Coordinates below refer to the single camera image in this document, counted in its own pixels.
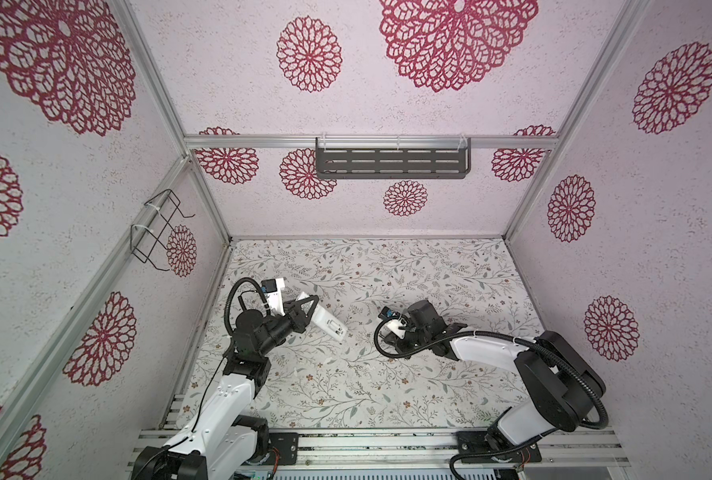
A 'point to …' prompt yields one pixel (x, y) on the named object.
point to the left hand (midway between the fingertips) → (317, 302)
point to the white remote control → (325, 322)
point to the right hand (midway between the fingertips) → (387, 333)
